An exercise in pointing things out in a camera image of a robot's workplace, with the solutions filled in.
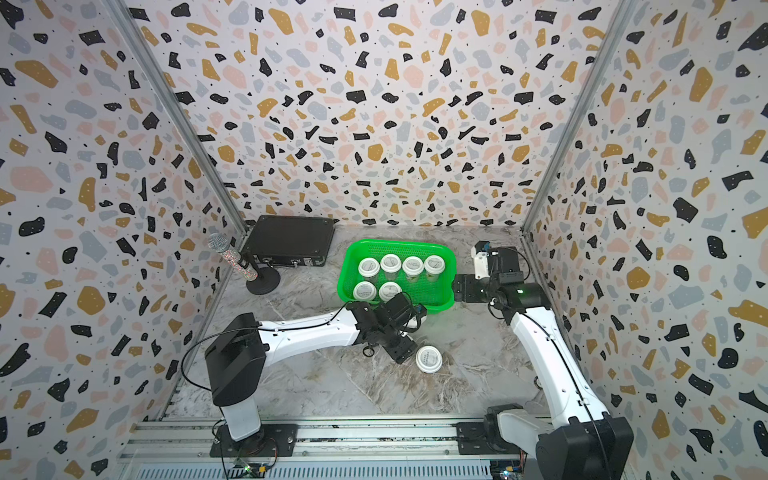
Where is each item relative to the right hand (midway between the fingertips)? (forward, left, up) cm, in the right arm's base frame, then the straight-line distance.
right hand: (467, 283), depth 79 cm
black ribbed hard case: (+32, +62, -18) cm, 72 cm away
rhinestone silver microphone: (+6, +66, +8) cm, 66 cm away
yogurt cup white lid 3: (-15, +10, -15) cm, 24 cm away
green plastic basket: (+12, +7, -22) cm, 26 cm away
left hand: (-11, +15, -14) cm, 23 cm away
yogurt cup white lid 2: (+7, +22, -14) cm, 27 cm away
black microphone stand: (+12, +65, -18) cm, 68 cm away
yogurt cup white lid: (+6, +30, -14) cm, 33 cm away
